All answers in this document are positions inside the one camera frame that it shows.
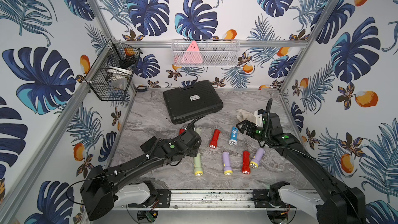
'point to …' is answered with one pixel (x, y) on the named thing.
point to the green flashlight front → (198, 171)
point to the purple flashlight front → (228, 170)
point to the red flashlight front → (246, 169)
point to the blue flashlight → (233, 140)
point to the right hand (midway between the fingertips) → (242, 127)
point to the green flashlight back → (199, 131)
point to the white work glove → (245, 115)
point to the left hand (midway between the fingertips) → (192, 144)
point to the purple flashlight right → (258, 154)
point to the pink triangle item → (193, 55)
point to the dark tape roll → (142, 88)
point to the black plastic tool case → (189, 103)
